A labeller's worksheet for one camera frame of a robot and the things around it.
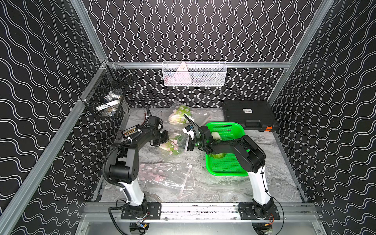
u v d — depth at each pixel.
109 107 0.73
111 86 1.00
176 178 0.86
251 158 0.56
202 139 0.81
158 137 0.81
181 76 0.90
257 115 1.07
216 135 0.94
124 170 0.49
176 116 1.06
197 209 0.76
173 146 0.88
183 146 0.84
